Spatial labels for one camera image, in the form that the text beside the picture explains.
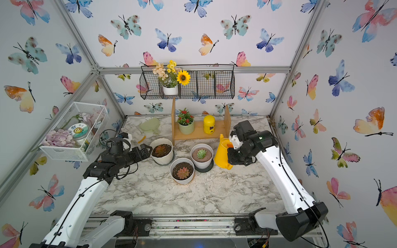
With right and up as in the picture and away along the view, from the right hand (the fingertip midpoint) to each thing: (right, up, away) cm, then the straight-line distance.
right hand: (231, 159), depth 71 cm
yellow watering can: (-5, +1, 0) cm, 5 cm away
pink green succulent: (-24, -9, +10) cm, 27 cm away
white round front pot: (-28, -5, +15) cm, 32 cm away
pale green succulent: (-14, 0, +16) cm, 21 cm away
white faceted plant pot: (-34, -2, +15) cm, 37 cm away
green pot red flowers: (-23, +18, +22) cm, 36 cm away
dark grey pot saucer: (-12, -10, +21) cm, 26 cm away
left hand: (-41, +4, +6) cm, 41 cm away
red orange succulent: (-38, +2, +20) cm, 43 cm away
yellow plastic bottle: (-9, +17, +23) cm, 30 cm away
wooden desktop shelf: (-1, +15, +31) cm, 35 cm away
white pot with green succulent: (-11, -4, +14) cm, 18 cm away
